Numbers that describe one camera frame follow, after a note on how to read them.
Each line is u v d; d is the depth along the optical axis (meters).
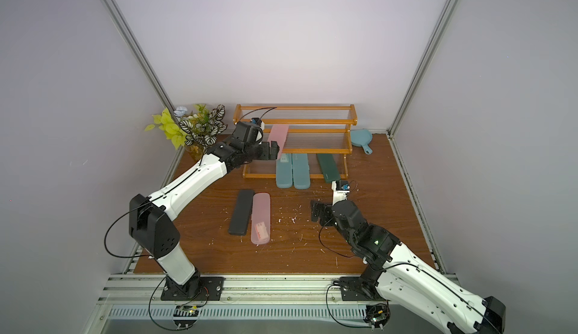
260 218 0.90
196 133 0.88
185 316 0.72
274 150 0.76
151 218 0.43
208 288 0.73
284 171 1.01
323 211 0.64
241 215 0.90
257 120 0.74
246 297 0.72
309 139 1.01
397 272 0.46
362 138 1.18
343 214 0.52
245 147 0.63
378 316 0.70
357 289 0.73
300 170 1.00
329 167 1.04
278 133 0.98
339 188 0.63
